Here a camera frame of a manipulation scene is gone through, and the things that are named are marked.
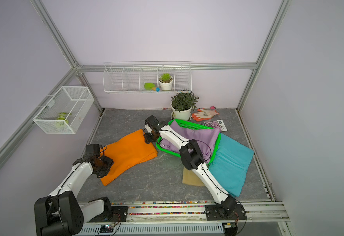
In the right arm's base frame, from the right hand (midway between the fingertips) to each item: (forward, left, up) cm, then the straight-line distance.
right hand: (148, 138), depth 101 cm
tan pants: (-27, -27, 0) cm, 38 cm away
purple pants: (-7, -39, +10) cm, 41 cm away
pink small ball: (+33, -50, -3) cm, 60 cm away
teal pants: (-21, -51, +2) cm, 55 cm away
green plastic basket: (+9, -28, +3) cm, 30 cm away
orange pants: (-11, +13, +1) cm, 17 cm away
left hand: (-20, +18, +3) cm, 27 cm away
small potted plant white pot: (+22, -13, +31) cm, 41 cm away
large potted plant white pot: (+16, -23, +17) cm, 33 cm away
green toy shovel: (+27, -1, +24) cm, 36 cm away
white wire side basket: (+2, +44, +26) cm, 51 cm away
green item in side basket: (-5, +39, +30) cm, 49 cm away
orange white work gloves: (+23, -41, -1) cm, 47 cm away
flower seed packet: (+14, -52, -2) cm, 54 cm away
